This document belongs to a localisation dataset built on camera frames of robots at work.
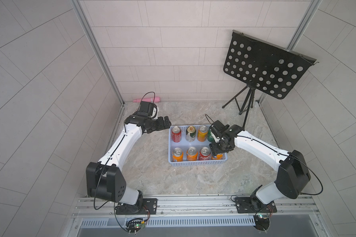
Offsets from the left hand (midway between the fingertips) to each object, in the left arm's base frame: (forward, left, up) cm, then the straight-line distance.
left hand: (167, 123), depth 83 cm
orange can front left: (-16, -6, -8) cm, 18 cm away
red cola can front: (-15, -21, -7) cm, 27 cm away
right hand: (-12, -28, -10) cm, 32 cm away
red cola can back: (-1, -5, -9) cm, 10 cm away
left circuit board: (-45, +13, -19) cm, 51 cm away
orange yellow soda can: (-1, -21, -8) cm, 22 cm away
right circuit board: (-44, -46, -16) cm, 66 cm away
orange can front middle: (-15, -14, -7) cm, 22 cm away
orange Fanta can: (-16, -29, -9) cm, 34 cm away
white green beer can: (-2, -13, -7) cm, 15 cm away
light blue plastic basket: (-2, -13, -22) cm, 25 cm away
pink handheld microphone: (+34, +12, -15) cm, 39 cm away
